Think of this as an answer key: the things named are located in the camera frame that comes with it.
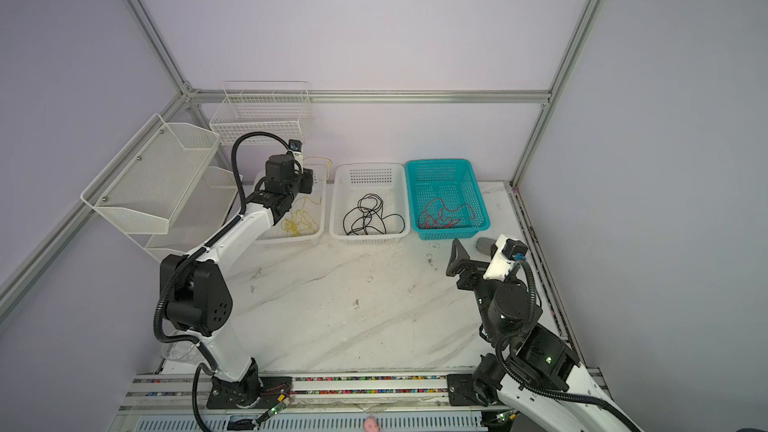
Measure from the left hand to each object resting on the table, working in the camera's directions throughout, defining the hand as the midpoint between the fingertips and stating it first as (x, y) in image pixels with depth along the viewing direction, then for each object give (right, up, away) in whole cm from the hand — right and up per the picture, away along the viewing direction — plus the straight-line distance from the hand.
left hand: (299, 169), depth 89 cm
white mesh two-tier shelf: (-41, -3, -1) cm, 41 cm away
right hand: (+45, -19, -26) cm, 55 cm away
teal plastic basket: (+49, -8, +26) cm, 56 cm away
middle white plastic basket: (+12, -1, +26) cm, 28 cm away
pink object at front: (+23, -62, -21) cm, 70 cm away
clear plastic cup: (-29, -51, -9) cm, 59 cm away
